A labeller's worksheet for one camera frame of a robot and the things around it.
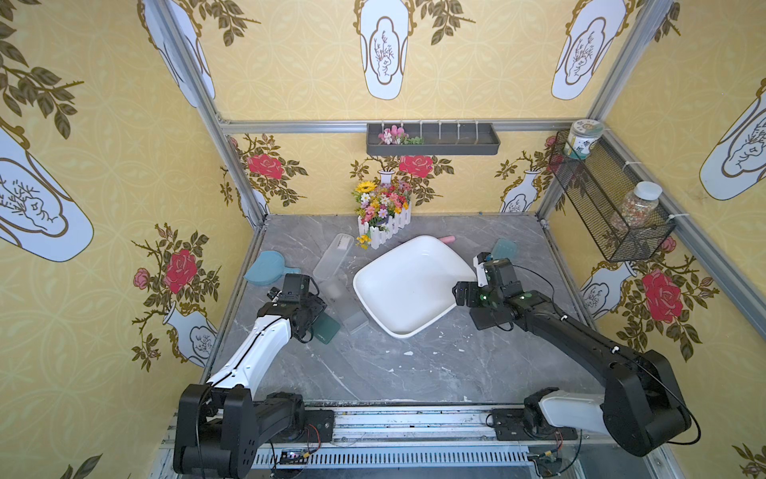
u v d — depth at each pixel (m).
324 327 0.90
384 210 1.01
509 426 0.73
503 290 0.66
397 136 0.88
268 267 1.12
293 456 0.73
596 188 0.90
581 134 0.85
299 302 0.67
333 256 1.06
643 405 0.41
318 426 0.74
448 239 1.12
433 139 0.92
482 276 0.70
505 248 1.10
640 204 0.66
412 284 1.02
